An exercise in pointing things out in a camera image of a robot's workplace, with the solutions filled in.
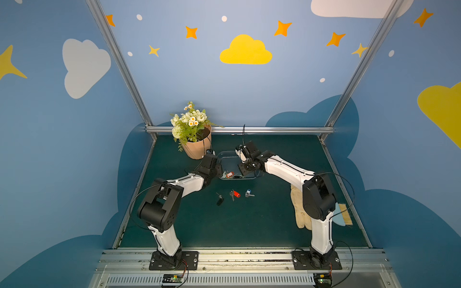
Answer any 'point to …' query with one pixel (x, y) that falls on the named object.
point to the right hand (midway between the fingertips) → (244, 165)
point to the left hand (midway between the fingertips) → (218, 165)
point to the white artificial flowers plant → (186, 126)
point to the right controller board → (322, 279)
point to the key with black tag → (220, 200)
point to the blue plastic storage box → (230, 170)
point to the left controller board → (172, 278)
